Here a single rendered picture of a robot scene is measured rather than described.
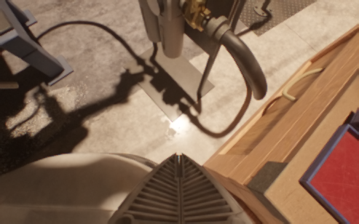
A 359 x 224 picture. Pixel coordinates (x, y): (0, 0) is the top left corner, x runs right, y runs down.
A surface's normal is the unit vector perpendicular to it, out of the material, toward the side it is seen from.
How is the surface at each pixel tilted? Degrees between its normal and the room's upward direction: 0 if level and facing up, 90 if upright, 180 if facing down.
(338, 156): 0
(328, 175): 0
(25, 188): 12
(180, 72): 0
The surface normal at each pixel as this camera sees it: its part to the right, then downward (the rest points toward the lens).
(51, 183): 0.02, -0.52
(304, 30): 0.02, -0.29
